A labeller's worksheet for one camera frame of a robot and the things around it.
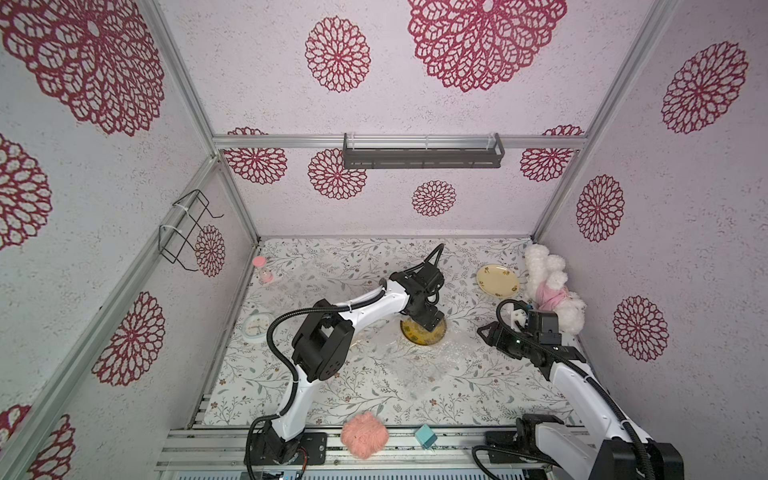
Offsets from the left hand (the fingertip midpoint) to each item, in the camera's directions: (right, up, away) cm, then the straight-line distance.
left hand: (420, 314), depth 92 cm
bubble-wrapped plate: (0, -7, +1) cm, 7 cm away
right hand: (+17, -3, -7) cm, 19 cm away
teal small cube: (-1, -28, -17) cm, 33 cm away
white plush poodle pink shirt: (+39, +8, +1) cm, 40 cm away
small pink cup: (-53, +11, +15) cm, 57 cm away
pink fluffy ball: (-16, -25, -21) cm, 36 cm away
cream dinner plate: (+31, +10, +17) cm, 37 cm away
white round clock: (-52, -4, +1) cm, 52 cm away
